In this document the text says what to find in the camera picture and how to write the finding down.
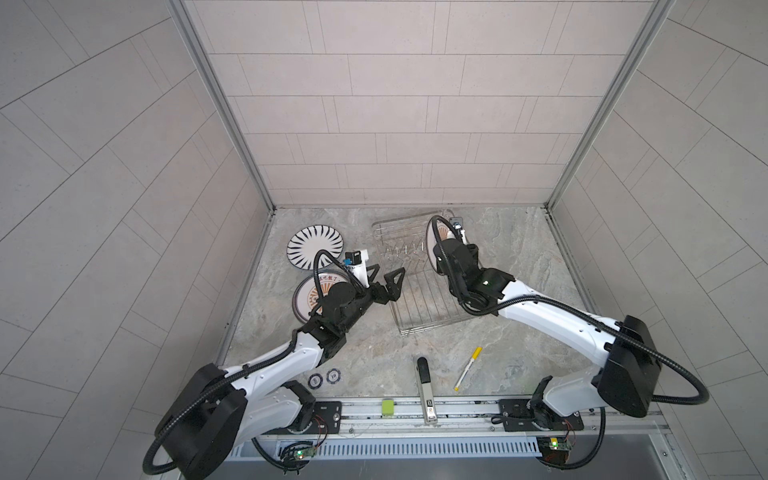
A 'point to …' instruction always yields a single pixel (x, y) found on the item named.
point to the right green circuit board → (559, 443)
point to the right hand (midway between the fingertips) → (446, 243)
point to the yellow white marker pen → (476, 353)
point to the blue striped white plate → (307, 242)
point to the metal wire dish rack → (427, 299)
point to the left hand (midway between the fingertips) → (400, 267)
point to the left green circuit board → (305, 453)
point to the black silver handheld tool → (428, 400)
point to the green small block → (388, 407)
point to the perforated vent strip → (370, 448)
